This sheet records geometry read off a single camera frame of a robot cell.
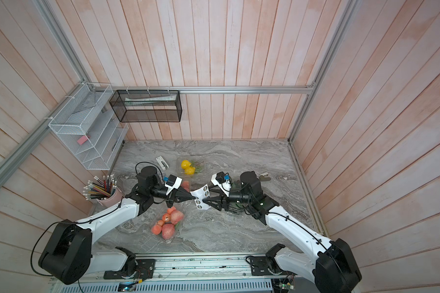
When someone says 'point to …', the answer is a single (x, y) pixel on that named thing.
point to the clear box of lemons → (198, 163)
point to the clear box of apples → (166, 223)
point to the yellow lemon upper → (185, 164)
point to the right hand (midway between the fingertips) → (206, 193)
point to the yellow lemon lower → (189, 170)
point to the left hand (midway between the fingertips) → (194, 198)
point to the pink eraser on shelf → (82, 140)
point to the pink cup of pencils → (106, 191)
